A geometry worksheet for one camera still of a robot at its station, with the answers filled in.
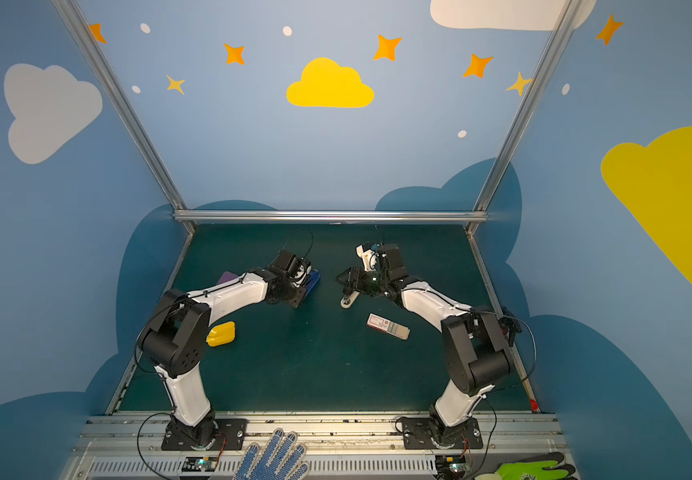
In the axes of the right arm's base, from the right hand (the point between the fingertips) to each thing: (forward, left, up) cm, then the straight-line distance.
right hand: (342, 278), depth 88 cm
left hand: (0, +13, -10) cm, 17 cm away
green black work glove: (-42, -52, -15) cm, 69 cm away
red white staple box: (-8, -15, -14) cm, 22 cm away
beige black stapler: (0, -1, -14) cm, 14 cm away
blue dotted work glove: (-46, +13, -14) cm, 50 cm away
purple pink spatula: (+8, +42, -13) cm, 45 cm away
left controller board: (-46, +32, -14) cm, 58 cm away
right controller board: (-43, -30, -15) cm, 55 cm away
